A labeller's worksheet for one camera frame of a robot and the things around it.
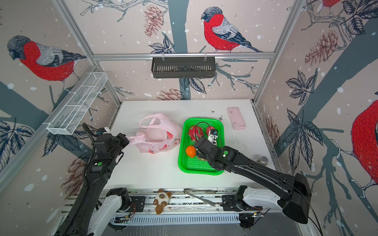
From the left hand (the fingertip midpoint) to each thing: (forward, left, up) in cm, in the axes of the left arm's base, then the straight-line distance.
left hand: (124, 133), depth 78 cm
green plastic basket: (-10, -37, -21) cm, 44 cm away
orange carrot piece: (-4, -36, -14) cm, 39 cm away
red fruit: (+8, -39, -13) cm, 42 cm away
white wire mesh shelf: (+7, +26, +10) cm, 29 cm away
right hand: (-8, -41, -5) cm, 42 cm away
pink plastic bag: (+12, -12, -20) cm, 26 cm away
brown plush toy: (-28, -21, -18) cm, 40 cm away
